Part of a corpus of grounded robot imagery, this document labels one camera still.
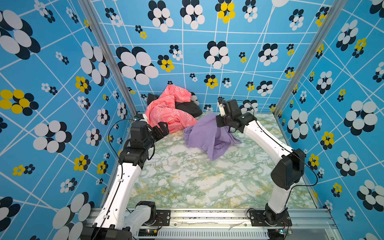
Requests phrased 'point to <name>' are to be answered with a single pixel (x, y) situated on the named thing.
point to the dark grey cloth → (188, 107)
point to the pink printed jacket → (162, 108)
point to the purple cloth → (204, 135)
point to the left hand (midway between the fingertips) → (162, 126)
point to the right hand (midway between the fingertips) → (220, 117)
